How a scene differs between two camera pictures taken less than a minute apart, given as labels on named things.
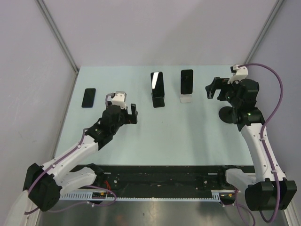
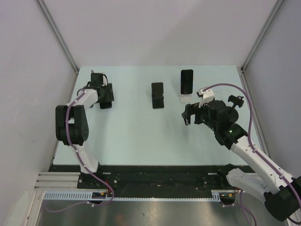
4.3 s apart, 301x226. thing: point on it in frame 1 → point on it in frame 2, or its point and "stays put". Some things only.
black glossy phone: x=157 y=84 → x=106 y=105
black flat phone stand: x=158 y=101 stays put
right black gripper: x=219 y=83 → x=190 y=109
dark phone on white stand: x=186 y=81 stays put
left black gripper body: x=126 y=118 → x=107 y=95
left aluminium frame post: x=46 y=12 stays put
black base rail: x=130 y=178 stays put
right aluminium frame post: x=276 y=7 stays put
